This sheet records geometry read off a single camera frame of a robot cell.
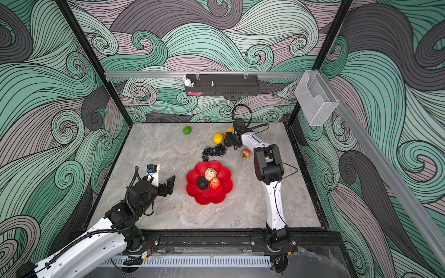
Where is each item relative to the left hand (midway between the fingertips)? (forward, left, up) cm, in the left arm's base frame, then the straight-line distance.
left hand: (166, 173), depth 78 cm
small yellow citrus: (+39, -31, -12) cm, 52 cm away
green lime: (+40, -2, -13) cm, 42 cm away
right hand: (+31, -29, -12) cm, 44 cm away
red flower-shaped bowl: (-5, -17, -15) cm, 23 cm away
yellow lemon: (+31, -23, -12) cm, 41 cm away
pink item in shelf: (+39, -11, +17) cm, 43 cm away
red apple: (-1, -22, -10) cm, 24 cm away
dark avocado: (0, -16, -10) cm, 19 cm away
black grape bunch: (+22, -24, -11) cm, 35 cm away
